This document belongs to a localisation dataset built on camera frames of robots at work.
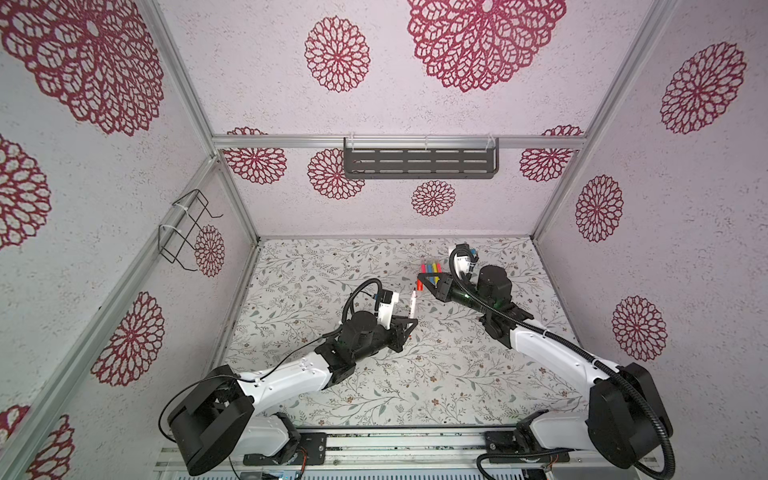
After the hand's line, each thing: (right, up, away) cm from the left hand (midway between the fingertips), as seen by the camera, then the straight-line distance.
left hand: (414, 325), depth 78 cm
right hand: (+1, +14, -2) cm, 14 cm away
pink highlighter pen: (+7, +15, +32) cm, 36 cm away
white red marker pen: (-1, +6, -3) cm, 7 cm away
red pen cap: (+1, +11, -2) cm, 11 cm away
